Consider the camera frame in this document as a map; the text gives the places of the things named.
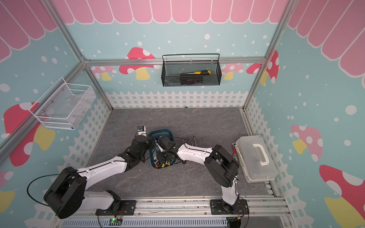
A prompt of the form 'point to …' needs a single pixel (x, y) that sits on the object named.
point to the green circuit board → (115, 222)
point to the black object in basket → (191, 79)
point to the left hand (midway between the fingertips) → (150, 138)
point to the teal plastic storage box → (154, 163)
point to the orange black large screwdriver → (184, 161)
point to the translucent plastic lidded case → (257, 163)
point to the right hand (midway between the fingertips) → (159, 156)
